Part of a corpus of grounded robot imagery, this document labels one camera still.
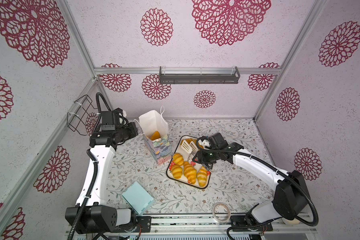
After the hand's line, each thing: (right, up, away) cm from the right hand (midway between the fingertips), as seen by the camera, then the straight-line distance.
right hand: (194, 157), depth 81 cm
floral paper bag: (-20, +8, -3) cm, 21 cm away
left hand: (-30, +14, -6) cm, 33 cm away
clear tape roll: (+9, -29, -5) cm, 31 cm away
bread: (-24, +12, +19) cm, 33 cm away
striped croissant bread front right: (+5, -12, +6) cm, 14 cm away
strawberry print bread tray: (-10, +3, +21) cm, 24 cm away
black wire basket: (-60, +23, -5) cm, 64 cm away
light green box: (-30, -21, -1) cm, 37 cm away
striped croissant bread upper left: (-9, -3, +11) cm, 15 cm away
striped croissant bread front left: (-10, -9, +7) cm, 15 cm away
